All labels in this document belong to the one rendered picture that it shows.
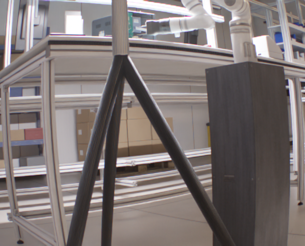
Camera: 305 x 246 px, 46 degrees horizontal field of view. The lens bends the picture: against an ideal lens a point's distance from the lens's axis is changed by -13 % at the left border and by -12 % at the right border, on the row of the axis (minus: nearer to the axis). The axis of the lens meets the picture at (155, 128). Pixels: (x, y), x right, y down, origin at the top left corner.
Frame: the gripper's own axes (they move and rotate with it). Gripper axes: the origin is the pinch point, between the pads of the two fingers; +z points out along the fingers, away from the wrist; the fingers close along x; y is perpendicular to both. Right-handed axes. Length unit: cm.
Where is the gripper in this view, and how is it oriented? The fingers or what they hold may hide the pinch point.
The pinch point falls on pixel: (136, 31)
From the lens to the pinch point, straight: 192.9
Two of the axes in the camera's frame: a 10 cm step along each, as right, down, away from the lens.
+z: -9.5, 0.6, 3.0
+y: -3.0, 0.3, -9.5
